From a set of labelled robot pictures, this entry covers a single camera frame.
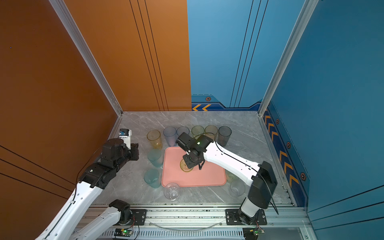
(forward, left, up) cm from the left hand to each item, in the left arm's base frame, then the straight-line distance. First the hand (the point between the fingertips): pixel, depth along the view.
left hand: (137, 142), depth 74 cm
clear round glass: (-16, -16, -23) cm, 33 cm away
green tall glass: (+19, -30, -13) cm, 38 cm away
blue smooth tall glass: (+15, -20, -9) cm, 27 cm away
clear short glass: (-15, -53, -22) cm, 59 cm away
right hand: (-6, -28, -9) cm, 30 cm away
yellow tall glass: (+15, -2, -15) cm, 21 cm away
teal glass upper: (+3, -4, -19) cm, 19 cm away
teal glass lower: (-10, -6, -20) cm, 23 cm away
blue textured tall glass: (+14, -13, -11) cm, 22 cm away
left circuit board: (-35, +5, -25) cm, 43 cm away
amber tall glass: (+16, -39, -10) cm, 43 cm away
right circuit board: (-35, -57, -24) cm, 71 cm away
